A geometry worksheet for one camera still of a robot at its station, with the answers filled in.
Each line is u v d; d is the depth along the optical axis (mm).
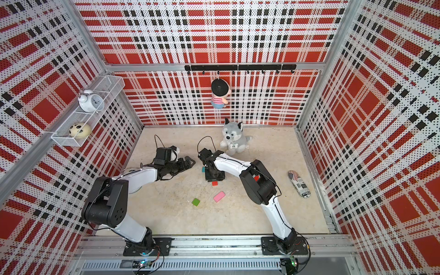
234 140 961
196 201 870
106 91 776
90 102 699
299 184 900
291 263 665
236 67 884
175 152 800
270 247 727
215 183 926
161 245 738
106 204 460
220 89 914
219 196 883
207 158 716
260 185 548
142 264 691
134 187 574
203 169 985
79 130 637
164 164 747
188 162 859
